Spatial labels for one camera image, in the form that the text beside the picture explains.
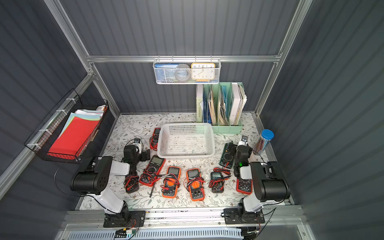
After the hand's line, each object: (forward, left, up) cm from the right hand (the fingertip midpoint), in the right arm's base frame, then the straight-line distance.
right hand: (243, 143), depth 92 cm
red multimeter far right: (-25, +3, -5) cm, 25 cm away
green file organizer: (+21, +13, +13) cm, 27 cm away
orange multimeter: (-24, +43, -4) cm, 49 cm away
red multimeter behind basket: (+4, +58, -3) cm, 58 cm away
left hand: (-1, +67, -6) cm, 67 cm away
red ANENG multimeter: (-19, +56, -4) cm, 59 cm away
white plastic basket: (+8, +37, -9) cm, 39 cm away
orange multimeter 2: (-24, +30, -4) cm, 39 cm away
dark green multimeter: (-8, +10, -6) cm, 15 cm away
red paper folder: (-14, +86, +22) cm, 90 cm away
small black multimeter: (-21, +17, -5) cm, 27 cm away
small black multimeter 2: (-24, +66, -5) cm, 70 cm away
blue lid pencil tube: (-2, -10, +11) cm, 15 cm away
